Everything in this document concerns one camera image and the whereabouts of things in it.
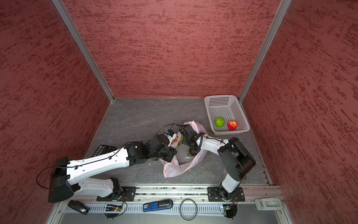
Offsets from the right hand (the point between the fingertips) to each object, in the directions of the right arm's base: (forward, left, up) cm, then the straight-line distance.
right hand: (187, 142), depth 93 cm
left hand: (-15, +7, +14) cm, 22 cm away
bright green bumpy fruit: (+13, -24, +5) cm, 27 cm away
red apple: (+10, -33, +4) cm, 35 cm away
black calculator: (-3, +56, +1) cm, 56 cm away
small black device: (-35, +57, +2) cm, 66 cm away
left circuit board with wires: (-35, +41, -3) cm, 54 cm away
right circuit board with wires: (-38, -21, -3) cm, 44 cm away
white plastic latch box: (-36, -40, +1) cm, 54 cm away
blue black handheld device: (-36, +18, +4) cm, 40 cm away
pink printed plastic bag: (-12, +3, -1) cm, 13 cm away
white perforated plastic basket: (+9, -40, +2) cm, 41 cm away
